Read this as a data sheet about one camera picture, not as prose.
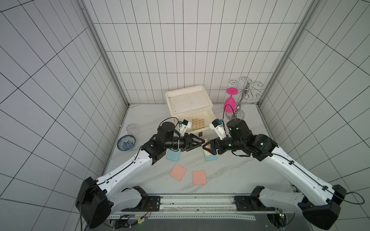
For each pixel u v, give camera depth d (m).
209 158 0.90
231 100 0.94
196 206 0.73
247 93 0.92
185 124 0.67
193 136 0.63
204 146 0.64
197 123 0.87
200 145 0.65
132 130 0.95
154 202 0.72
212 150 0.59
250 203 0.65
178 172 0.84
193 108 0.86
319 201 0.38
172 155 0.90
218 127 0.61
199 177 0.82
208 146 0.63
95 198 0.38
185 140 0.61
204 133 0.77
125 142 0.95
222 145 0.59
